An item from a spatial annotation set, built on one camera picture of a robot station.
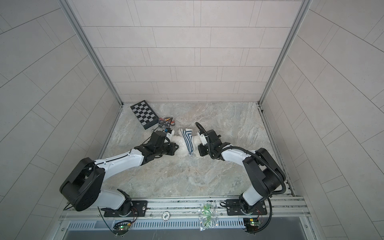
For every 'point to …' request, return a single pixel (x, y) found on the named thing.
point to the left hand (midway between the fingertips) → (182, 146)
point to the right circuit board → (251, 225)
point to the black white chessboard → (145, 114)
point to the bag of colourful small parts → (166, 122)
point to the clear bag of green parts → (208, 216)
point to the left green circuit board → (121, 228)
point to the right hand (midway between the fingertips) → (198, 148)
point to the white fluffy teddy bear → (178, 138)
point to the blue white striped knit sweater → (187, 134)
